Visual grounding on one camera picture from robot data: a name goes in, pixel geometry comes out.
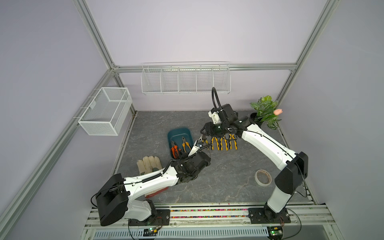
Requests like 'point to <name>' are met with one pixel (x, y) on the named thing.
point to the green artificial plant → (265, 107)
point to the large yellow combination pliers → (212, 141)
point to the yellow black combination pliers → (221, 143)
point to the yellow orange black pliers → (184, 142)
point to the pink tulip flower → (278, 112)
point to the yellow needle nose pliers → (207, 142)
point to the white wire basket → (107, 111)
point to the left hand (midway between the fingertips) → (190, 152)
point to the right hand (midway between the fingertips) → (203, 131)
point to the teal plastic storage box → (175, 135)
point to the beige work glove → (148, 164)
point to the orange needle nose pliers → (175, 151)
